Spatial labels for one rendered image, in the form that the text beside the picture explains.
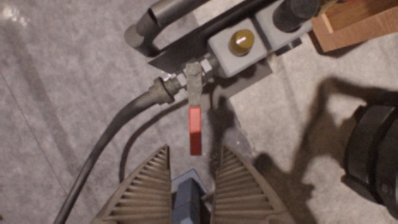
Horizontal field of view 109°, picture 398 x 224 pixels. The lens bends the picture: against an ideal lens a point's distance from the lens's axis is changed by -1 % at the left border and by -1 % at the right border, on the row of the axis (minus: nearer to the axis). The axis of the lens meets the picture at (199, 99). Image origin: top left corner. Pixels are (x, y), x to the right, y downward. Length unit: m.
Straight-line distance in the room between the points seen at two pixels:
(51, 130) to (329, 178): 1.46
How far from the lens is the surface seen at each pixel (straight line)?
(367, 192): 1.07
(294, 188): 1.03
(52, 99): 1.02
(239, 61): 0.28
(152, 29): 0.18
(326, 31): 0.86
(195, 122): 0.24
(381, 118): 0.98
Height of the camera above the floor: 0.72
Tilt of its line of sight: 85 degrees down
